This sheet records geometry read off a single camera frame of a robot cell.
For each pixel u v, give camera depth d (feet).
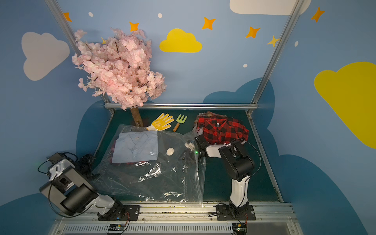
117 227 2.35
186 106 3.88
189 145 3.02
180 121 3.79
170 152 3.11
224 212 2.45
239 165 1.71
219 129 3.26
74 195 1.45
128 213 2.45
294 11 2.34
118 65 2.05
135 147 3.14
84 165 2.44
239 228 2.40
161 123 3.75
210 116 3.72
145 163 2.93
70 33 2.53
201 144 2.67
